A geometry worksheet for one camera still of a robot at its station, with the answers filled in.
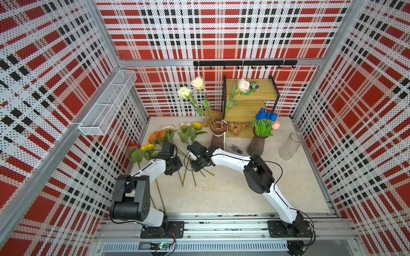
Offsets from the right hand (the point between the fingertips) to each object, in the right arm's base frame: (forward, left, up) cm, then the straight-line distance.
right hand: (198, 164), depth 94 cm
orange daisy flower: (+19, +24, +6) cm, 31 cm away
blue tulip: (+12, -41, +27) cm, 51 cm away
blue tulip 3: (+14, -39, +26) cm, 49 cm away
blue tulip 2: (+11, -34, +30) cm, 47 cm away
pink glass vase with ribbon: (+15, -13, +16) cm, 25 cm away
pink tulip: (+5, -40, +28) cm, 50 cm away
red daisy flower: (+5, +38, +4) cm, 39 cm away
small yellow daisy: (+10, +31, +3) cm, 33 cm away
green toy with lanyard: (+31, -33, +32) cm, 56 cm away
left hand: (-1, +10, 0) cm, 10 cm away
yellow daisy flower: (+29, +2, +2) cm, 29 cm away
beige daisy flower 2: (+21, +11, +1) cm, 24 cm away
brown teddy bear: (+23, -23, +5) cm, 33 cm away
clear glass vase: (+5, -53, +11) cm, 54 cm away
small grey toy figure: (+11, -23, -1) cm, 26 cm away
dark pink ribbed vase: (+7, -34, +10) cm, 36 cm away
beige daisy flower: (+25, +20, +2) cm, 33 cm away
